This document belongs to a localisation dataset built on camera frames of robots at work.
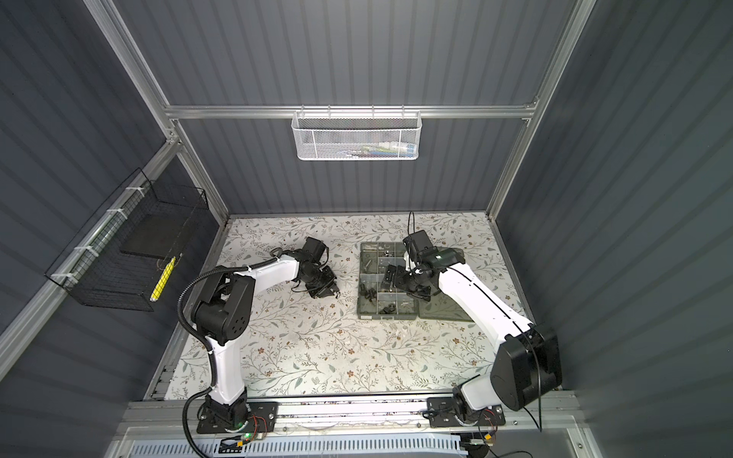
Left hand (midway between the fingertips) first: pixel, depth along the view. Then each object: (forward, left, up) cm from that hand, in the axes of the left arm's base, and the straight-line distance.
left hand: (341, 288), depth 97 cm
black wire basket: (-3, +53, +27) cm, 60 cm away
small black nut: (-8, -16, -1) cm, 18 cm away
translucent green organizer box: (-6, -12, +1) cm, 14 cm away
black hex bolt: (-4, -10, +2) cm, 11 cm away
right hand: (-9, -17, +13) cm, 24 cm away
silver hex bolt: (+9, -9, +1) cm, 13 cm away
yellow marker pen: (-11, +41, +26) cm, 50 cm away
